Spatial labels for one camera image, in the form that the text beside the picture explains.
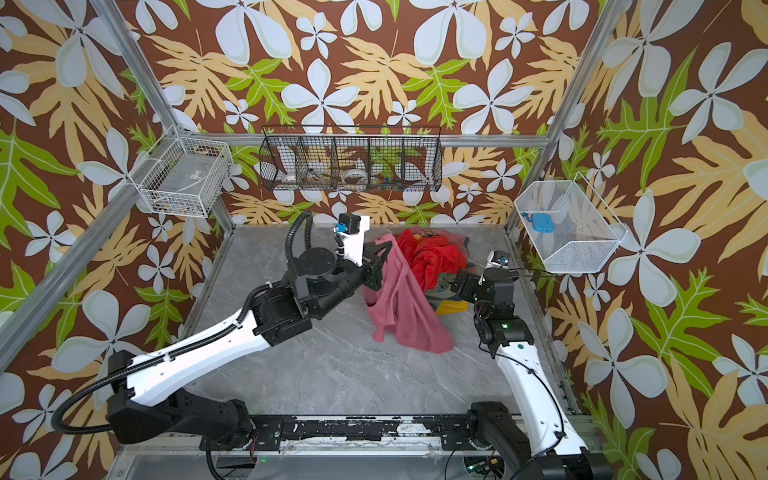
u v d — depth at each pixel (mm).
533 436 427
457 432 729
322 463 734
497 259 670
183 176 862
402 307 710
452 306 940
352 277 519
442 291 908
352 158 977
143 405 401
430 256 881
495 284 565
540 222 861
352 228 480
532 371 473
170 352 406
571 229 827
